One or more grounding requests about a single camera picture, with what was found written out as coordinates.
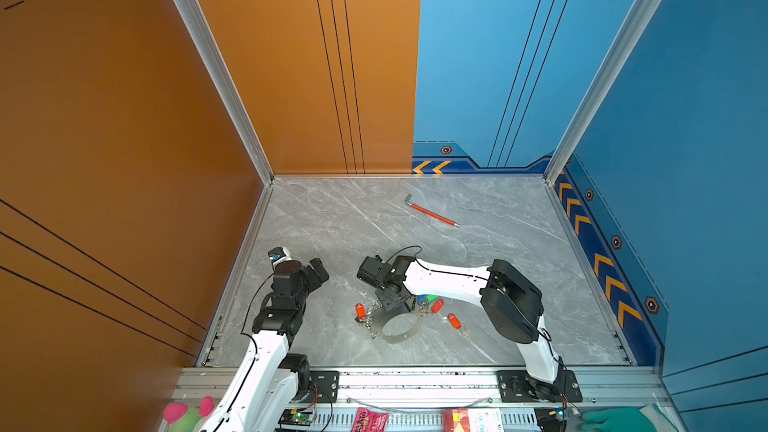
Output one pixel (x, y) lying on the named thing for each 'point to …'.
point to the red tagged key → (456, 323)
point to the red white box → (473, 420)
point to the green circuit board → (298, 417)
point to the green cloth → (619, 419)
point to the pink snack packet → (367, 421)
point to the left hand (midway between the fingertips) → (308, 264)
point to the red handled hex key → (429, 213)
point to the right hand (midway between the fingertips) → (391, 298)
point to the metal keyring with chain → (394, 327)
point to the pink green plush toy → (180, 418)
